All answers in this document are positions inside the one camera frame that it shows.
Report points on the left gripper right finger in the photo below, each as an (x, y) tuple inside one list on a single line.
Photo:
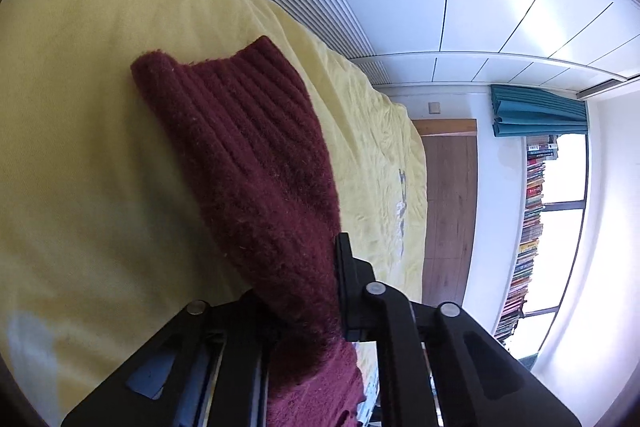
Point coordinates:
[(436, 365)]

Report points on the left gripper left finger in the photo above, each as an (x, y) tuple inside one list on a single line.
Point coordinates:
[(208, 366)]

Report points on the dark red knit sweater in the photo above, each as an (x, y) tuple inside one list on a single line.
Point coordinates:
[(253, 153)]

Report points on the yellow dinosaur print bedspread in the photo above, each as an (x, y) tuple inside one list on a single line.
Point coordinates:
[(101, 241)]

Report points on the wooden bed headboard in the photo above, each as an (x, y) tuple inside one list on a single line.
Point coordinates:
[(450, 147)]

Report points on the teal window curtain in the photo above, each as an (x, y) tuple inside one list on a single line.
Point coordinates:
[(521, 111)]

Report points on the white sliding door wardrobe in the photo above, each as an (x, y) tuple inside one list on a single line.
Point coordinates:
[(566, 45)]

